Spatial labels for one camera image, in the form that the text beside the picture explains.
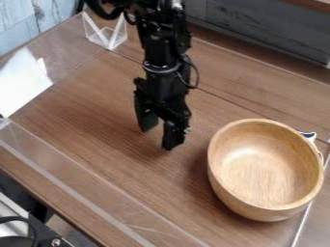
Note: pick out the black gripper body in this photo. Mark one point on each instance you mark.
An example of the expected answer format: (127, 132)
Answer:
(164, 87)

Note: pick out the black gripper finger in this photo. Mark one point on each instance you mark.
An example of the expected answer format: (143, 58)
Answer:
(146, 116)
(174, 134)

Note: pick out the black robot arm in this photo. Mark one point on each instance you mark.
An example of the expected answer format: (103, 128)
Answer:
(162, 29)

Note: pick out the brown wooden bowl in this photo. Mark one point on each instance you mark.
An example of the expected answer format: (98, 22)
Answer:
(265, 169)

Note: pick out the clear acrylic front barrier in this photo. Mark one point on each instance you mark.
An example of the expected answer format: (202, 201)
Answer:
(94, 204)

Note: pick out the clear acrylic corner bracket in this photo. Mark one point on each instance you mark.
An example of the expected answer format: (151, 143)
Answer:
(106, 36)

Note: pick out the black metal table mount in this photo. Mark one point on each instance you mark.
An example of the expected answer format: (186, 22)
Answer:
(28, 223)

